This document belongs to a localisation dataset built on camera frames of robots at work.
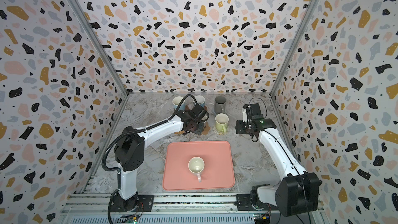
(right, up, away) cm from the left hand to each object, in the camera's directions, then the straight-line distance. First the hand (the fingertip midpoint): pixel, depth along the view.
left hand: (200, 127), depth 91 cm
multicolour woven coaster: (+12, -5, +9) cm, 15 cm away
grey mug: (+12, +14, +10) cm, 22 cm away
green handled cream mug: (+12, +3, +2) cm, 13 cm away
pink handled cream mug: (-2, -20, -7) cm, 21 cm away
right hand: (+23, +1, -7) cm, 24 cm away
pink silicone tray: (+10, -22, -7) cm, 25 cm away
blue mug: (-17, +16, +14) cm, 28 cm away
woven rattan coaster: (-7, +1, -26) cm, 27 cm away
